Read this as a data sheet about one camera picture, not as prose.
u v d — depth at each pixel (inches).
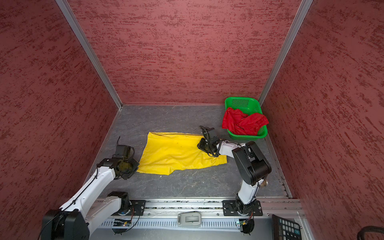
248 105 46.1
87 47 33.6
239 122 39.8
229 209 29.1
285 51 34.5
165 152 37.0
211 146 29.2
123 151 26.4
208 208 29.8
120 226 28.5
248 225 27.9
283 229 26.6
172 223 27.9
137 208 29.1
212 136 30.4
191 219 27.4
